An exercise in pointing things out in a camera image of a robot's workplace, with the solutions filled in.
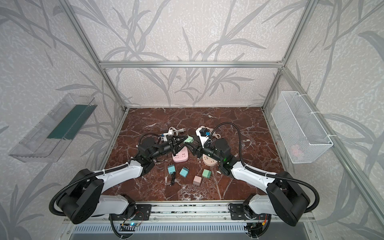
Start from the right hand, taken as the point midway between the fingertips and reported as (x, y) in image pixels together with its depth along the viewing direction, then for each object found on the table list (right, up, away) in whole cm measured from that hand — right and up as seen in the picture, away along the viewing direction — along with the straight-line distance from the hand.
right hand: (190, 135), depth 75 cm
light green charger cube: (+9, -23, +9) cm, 26 cm away
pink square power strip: (-6, -14, +16) cm, 22 cm away
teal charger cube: (-4, -22, +10) cm, 25 cm away
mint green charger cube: (0, -2, -2) cm, 3 cm away
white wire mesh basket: (+48, 0, -15) cm, 50 cm away
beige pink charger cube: (+3, -26, +7) cm, 27 cm away
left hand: (0, 0, -3) cm, 3 cm away
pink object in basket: (+53, -7, -2) cm, 53 cm away
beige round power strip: (+10, -16, +14) cm, 24 cm away
